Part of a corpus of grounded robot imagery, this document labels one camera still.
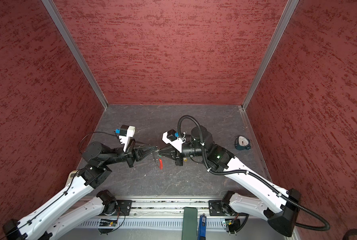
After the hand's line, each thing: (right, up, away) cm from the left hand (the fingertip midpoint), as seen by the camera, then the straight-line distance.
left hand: (155, 151), depth 55 cm
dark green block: (+14, -38, +15) cm, 43 cm away
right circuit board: (+36, -40, +16) cm, 56 cm away
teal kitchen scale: (+49, -3, +39) cm, 63 cm away
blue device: (+20, -38, +12) cm, 44 cm away
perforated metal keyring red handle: (+2, -5, +1) cm, 5 cm away
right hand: (+1, -2, +4) cm, 5 cm away
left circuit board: (-29, -39, +17) cm, 52 cm away
